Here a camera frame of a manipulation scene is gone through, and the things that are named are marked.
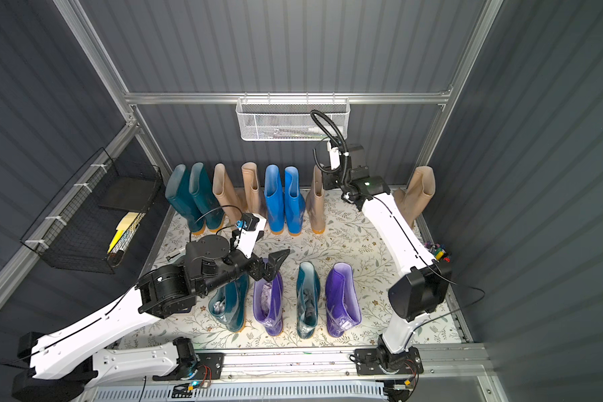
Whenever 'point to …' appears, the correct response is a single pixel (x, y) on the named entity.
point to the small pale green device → (175, 256)
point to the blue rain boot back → (294, 201)
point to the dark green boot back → (205, 197)
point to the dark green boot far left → (178, 192)
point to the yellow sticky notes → (121, 228)
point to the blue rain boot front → (275, 199)
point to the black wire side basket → (90, 225)
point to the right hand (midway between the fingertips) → (332, 168)
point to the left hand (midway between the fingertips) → (276, 248)
